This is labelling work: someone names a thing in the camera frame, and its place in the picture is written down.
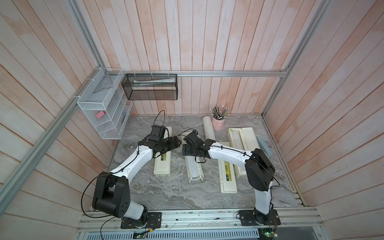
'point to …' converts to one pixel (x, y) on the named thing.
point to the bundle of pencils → (219, 113)
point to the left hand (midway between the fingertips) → (176, 146)
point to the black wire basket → (150, 86)
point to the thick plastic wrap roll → (208, 128)
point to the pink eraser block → (100, 114)
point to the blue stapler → (264, 146)
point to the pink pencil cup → (218, 124)
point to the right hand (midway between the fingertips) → (187, 150)
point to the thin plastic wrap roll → (195, 169)
